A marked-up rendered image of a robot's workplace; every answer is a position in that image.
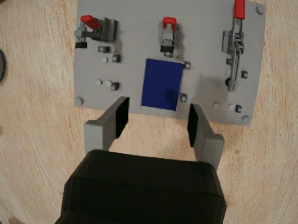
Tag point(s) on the grey toggle clamp with red handle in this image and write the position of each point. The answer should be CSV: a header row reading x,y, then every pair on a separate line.
x,y
230,37
108,28

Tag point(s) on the grey metal fixture plate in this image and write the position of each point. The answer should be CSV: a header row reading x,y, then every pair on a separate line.
x,y
202,26

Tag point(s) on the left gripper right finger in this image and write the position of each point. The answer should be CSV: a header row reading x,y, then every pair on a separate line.
x,y
208,146

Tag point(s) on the dark blue flat plate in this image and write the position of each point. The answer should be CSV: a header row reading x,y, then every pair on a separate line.
x,y
162,81

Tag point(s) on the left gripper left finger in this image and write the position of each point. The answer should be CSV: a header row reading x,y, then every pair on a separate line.
x,y
100,133

